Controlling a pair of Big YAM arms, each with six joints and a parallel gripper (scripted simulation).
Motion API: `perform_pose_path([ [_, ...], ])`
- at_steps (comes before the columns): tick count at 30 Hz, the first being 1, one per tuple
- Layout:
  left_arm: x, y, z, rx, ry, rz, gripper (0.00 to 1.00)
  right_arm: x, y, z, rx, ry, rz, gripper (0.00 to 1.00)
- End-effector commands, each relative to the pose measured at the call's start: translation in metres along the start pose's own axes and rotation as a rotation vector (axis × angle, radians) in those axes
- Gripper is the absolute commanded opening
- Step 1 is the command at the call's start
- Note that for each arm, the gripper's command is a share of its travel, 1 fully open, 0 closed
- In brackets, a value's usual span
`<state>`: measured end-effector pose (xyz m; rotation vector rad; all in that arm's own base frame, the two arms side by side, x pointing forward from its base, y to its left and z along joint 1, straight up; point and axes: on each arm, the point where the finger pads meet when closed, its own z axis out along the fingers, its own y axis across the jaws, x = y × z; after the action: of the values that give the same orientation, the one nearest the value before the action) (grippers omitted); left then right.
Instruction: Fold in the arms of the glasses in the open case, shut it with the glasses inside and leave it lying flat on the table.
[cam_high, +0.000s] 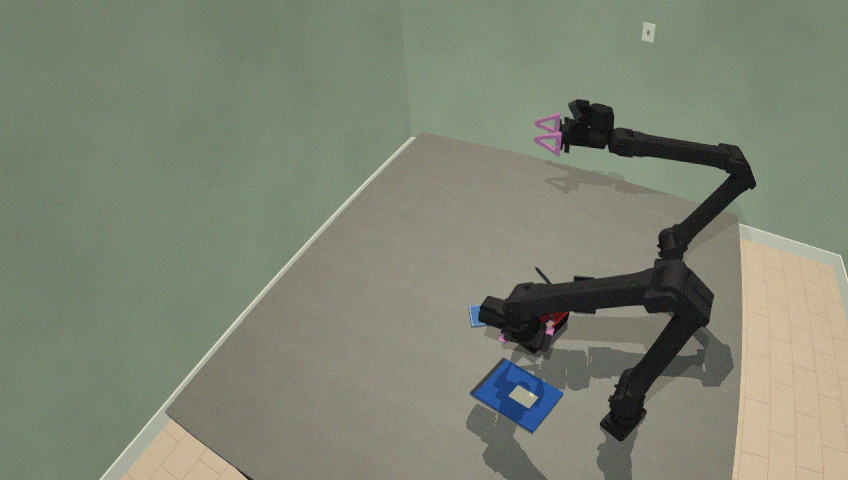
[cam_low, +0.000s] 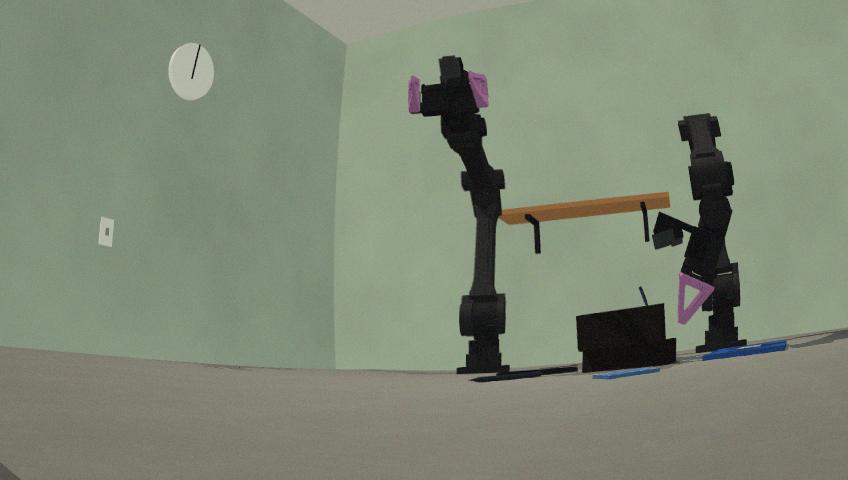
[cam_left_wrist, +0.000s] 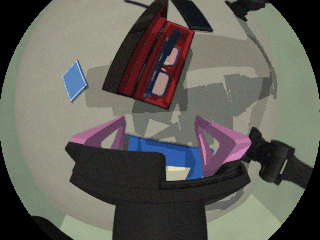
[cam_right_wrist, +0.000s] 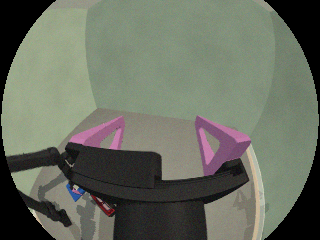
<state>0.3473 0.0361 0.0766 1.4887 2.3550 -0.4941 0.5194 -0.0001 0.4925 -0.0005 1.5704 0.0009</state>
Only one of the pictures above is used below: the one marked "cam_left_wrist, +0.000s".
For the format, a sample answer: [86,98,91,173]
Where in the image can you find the red glasses case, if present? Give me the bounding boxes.
[102,0,195,110]

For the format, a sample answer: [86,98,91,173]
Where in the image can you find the blue notebook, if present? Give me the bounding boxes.
[122,134,203,181]

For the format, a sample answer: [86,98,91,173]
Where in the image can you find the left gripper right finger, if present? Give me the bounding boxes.
[194,115,252,177]

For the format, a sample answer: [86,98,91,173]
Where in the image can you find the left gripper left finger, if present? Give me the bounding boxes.
[69,115,126,150]

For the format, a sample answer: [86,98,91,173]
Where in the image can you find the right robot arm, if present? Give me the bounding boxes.
[225,0,270,22]

